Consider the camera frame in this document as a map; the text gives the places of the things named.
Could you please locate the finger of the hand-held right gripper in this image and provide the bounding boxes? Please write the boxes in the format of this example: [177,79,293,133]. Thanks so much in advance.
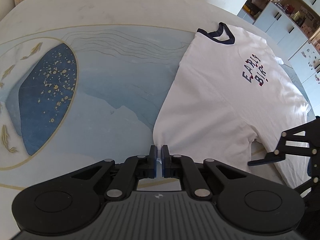
[247,120,320,167]
[299,158,320,199]

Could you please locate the white printed T-shirt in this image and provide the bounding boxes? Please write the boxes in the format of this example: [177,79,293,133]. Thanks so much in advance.
[152,22,313,191]

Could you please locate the grey cabinet row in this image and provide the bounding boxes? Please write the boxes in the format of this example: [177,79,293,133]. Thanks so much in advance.
[237,0,320,100]

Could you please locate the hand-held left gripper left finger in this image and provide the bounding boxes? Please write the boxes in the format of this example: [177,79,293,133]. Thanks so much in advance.
[62,145,158,202]

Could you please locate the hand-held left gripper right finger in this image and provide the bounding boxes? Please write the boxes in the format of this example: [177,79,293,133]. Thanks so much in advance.
[161,144,253,202]

